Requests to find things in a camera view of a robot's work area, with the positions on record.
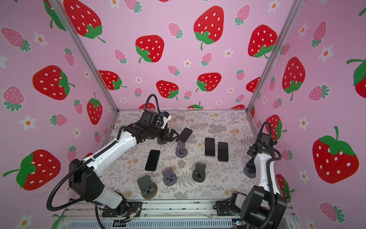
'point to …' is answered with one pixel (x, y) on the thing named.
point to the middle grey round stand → (181, 151)
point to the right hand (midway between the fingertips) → (259, 155)
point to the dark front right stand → (198, 175)
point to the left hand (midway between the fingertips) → (174, 133)
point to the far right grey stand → (249, 169)
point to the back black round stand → (161, 142)
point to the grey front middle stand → (169, 178)
